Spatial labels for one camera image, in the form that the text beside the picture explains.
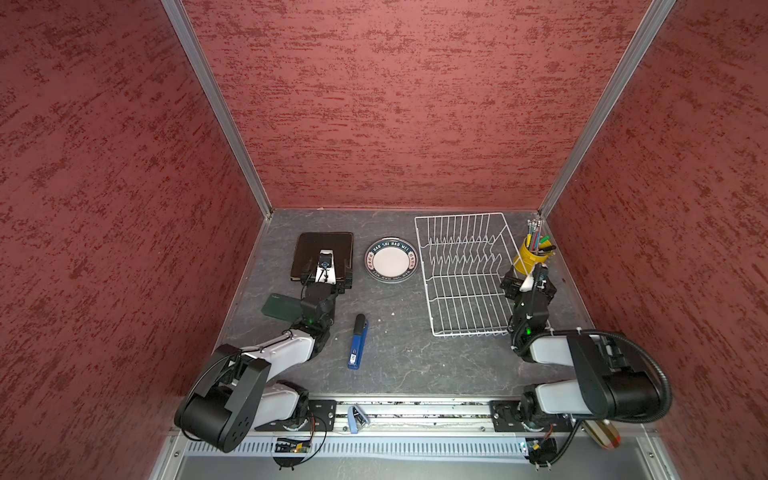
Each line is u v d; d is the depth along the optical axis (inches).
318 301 25.1
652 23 28.6
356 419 28.4
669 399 15.6
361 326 33.7
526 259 37.4
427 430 28.6
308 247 41.9
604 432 27.4
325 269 27.4
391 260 41.1
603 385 17.0
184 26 28.6
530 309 25.8
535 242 38.1
